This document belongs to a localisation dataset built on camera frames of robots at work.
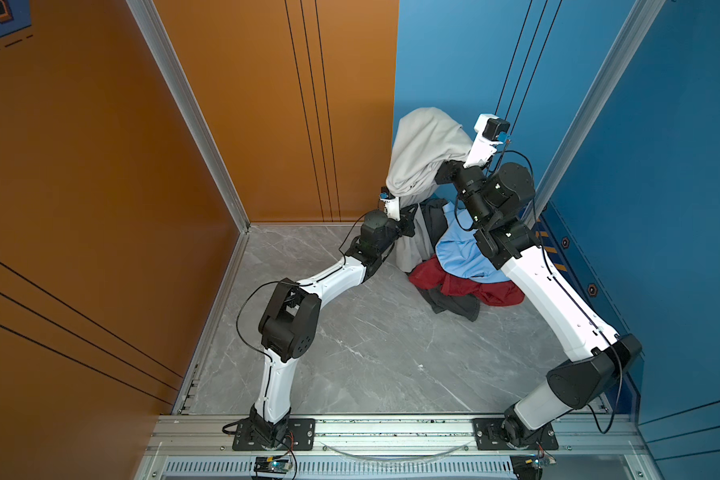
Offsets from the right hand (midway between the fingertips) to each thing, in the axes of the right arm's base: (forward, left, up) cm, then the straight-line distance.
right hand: (439, 133), depth 60 cm
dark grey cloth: (-9, -16, -54) cm, 57 cm away
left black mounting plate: (-44, +33, -56) cm, 78 cm away
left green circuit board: (-49, +40, -57) cm, 85 cm away
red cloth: (-1, -5, -46) cm, 47 cm away
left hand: (+8, +1, -24) cm, 25 cm away
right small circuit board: (-50, -23, -58) cm, 80 cm away
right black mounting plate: (-44, -14, -55) cm, 72 cm away
